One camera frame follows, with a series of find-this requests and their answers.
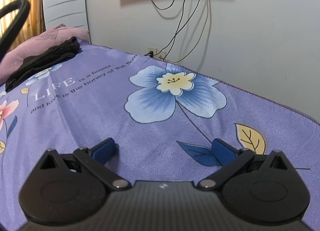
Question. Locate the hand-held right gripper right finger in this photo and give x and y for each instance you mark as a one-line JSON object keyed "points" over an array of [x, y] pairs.
{"points": [[223, 150]]}

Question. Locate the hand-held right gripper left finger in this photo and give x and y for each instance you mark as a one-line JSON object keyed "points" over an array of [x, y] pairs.
{"points": [[104, 148]]}

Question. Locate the black pants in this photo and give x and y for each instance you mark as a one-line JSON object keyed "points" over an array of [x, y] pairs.
{"points": [[40, 64]]}

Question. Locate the purple floral blanket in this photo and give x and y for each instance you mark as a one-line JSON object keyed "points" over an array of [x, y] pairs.
{"points": [[155, 111]]}

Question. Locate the pink quilt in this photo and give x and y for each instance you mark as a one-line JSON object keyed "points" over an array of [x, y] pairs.
{"points": [[37, 39]]}

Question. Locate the white drawer cabinet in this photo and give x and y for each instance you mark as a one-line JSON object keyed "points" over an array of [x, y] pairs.
{"points": [[65, 3]]}

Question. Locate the wall socket strip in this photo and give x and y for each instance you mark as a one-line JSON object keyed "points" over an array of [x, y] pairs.
{"points": [[157, 51]]}

